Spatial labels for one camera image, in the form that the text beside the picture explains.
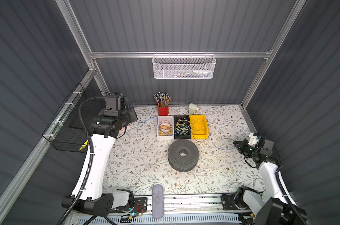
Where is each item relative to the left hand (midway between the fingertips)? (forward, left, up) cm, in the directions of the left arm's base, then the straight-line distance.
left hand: (131, 112), depth 69 cm
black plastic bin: (+5, -25, -31) cm, 40 cm away
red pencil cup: (+29, -15, -30) cm, 45 cm away
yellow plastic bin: (+9, -45, -34) cm, 57 cm away
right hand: (-8, -59, -21) cm, 63 cm away
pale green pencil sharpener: (+29, -39, -29) cm, 57 cm away
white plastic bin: (+20, -21, -29) cm, 40 cm away
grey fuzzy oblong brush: (-38, -11, -32) cm, 51 cm away
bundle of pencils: (+33, -15, -21) cm, 42 cm away
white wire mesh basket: (+67, -35, -13) cm, 77 cm away
